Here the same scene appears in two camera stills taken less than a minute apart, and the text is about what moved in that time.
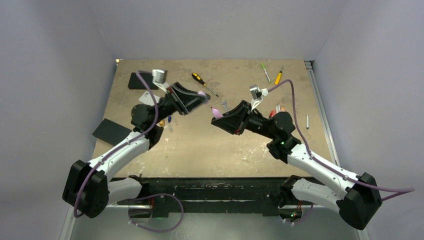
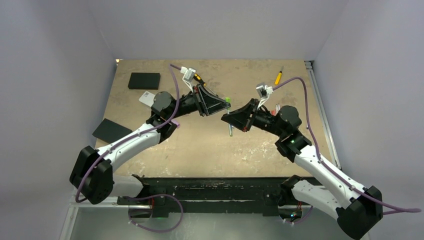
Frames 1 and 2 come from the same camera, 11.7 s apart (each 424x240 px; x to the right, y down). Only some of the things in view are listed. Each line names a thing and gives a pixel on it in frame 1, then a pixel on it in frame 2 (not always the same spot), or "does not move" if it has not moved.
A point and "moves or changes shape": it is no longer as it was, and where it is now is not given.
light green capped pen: x=263 y=66 moves or changes shape
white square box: x=146 y=98 does not move
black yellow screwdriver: x=197 y=77 does not move
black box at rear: x=135 y=82 does not move
